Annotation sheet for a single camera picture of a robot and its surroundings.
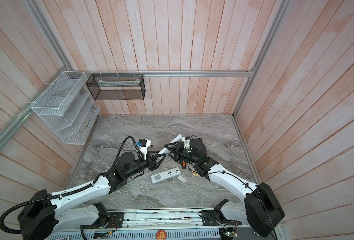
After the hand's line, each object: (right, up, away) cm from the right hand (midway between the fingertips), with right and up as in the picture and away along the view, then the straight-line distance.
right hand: (164, 148), depth 75 cm
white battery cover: (+10, -20, +13) cm, 26 cm away
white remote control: (+1, -1, -2) cm, 2 cm away
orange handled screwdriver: (+11, -12, +16) cm, 23 cm away
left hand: (-1, -4, -1) cm, 4 cm away
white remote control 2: (0, -18, +13) cm, 22 cm away
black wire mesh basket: (-36, +40, +29) cm, 61 cm away
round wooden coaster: (+18, -17, +13) cm, 28 cm away
